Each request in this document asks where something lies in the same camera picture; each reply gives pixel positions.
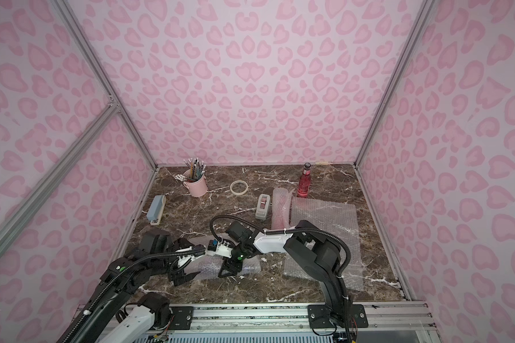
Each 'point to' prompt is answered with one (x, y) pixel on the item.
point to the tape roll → (239, 193)
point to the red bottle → (305, 181)
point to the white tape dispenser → (263, 208)
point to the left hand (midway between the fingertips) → (193, 253)
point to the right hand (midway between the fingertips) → (225, 268)
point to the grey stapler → (157, 209)
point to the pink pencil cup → (197, 189)
